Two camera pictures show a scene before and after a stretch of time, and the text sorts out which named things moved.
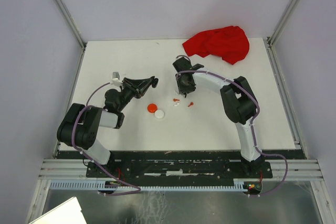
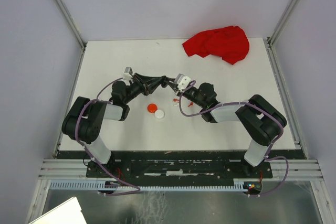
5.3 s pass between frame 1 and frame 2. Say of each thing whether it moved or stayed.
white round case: stayed
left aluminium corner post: stayed
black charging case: moved
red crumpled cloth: stayed
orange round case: stayed
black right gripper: moved
